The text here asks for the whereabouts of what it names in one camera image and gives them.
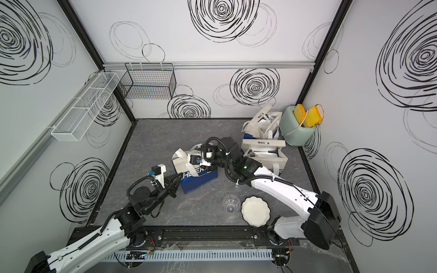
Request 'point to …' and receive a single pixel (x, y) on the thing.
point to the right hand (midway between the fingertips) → (197, 151)
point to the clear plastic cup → (231, 203)
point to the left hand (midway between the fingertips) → (181, 175)
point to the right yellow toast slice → (313, 116)
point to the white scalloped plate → (255, 211)
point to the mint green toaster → (294, 133)
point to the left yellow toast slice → (299, 112)
